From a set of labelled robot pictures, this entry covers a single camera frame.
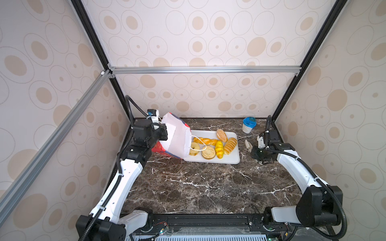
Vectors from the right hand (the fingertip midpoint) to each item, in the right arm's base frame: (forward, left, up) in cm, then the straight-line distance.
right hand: (253, 153), depth 87 cm
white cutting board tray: (+11, +22, -8) cm, 25 cm away
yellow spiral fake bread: (+11, +11, -8) cm, 17 cm away
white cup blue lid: (+26, -4, -2) cm, 27 cm away
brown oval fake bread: (+18, +16, -6) cm, 25 cm away
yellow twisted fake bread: (+15, +27, -8) cm, 33 cm away
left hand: (+4, +47, +23) cm, 52 cm away
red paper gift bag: (+10, +45, -3) cm, 46 cm away
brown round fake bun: (+4, +25, -6) cm, 26 cm away
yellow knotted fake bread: (+8, +19, -7) cm, 21 cm away
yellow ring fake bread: (+10, +34, -6) cm, 35 cm away
